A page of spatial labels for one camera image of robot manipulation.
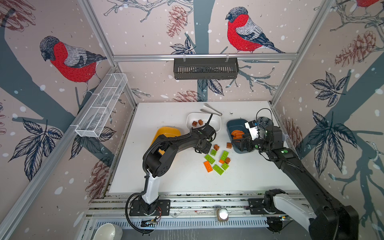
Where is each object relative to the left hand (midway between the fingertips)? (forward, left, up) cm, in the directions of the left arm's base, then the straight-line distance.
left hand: (205, 149), depth 93 cm
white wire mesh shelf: (+11, +57, +29) cm, 65 cm away
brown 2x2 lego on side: (+2, -7, -1) cm, 7 cm away
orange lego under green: (-8, -10, -2) cm, 12 cm away
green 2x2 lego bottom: (-11, -11, 0) cm, 16 cm away
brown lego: (+21, +7, 0) cm, 22 cm away
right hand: (-3, -16, +17) cm, 23 cm away
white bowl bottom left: (-41, +45, +2) cm, 61 cm away
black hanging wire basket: (+49, -1, +28) cm, 56 cm away
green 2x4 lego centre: (-6, -2, -2) cm, 7 cm away
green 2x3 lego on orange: (-5, -11, 0) cm, 12 cm away
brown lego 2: (-8, -13, 0) cm, 15 cm away
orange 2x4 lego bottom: (-11, -1, -2) cm, 11 cm away
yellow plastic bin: (+14, +24, -2) cm, 28 cm away
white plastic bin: (+24, +5, 0) cm, 24 cm away
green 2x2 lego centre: (-2, -5, -1) cm, 6 cm away
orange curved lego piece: (+9, -22, +2) cm, 24 cm away
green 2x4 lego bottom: (-13, -7, -1) cm, 14 cm away
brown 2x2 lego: (+21, +3, +1) cm, 21 cm away
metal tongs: (+36, -6, -2) cm, 37 cm away
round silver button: (-36, -5, +9) cm, 37 cm away
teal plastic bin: (+22, -24, -3) cm, 32 cm away
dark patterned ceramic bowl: (+20, -44, +1) cm, 49 cm away
